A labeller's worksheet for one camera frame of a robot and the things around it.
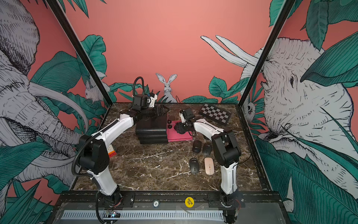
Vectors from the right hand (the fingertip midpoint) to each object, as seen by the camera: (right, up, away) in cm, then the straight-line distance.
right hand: (179, 125), depth 97 cm
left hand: (-8, +11, -10) cm, 17 cm away
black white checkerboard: (+30, +8, +14) cm, 34 cm away
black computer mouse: (+10, -25, -10) cm, 29 cm away
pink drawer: (-5, -8, +5) cm, 11 cm away
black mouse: (0, -1, -10) cm, 10 cm away
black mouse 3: (+19, -16, -4) cm, 25 cm away
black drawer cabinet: (-16, -3, -14) cm, 22 cm away
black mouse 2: (+12, -14, -3) cm, 19 cm away
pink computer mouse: (+19, -24, -12) cm, 33 cm away
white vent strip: (-51, -44, -26) cm, 73 cm away
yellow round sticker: (+6, -40, -23) cm, 46 cm away
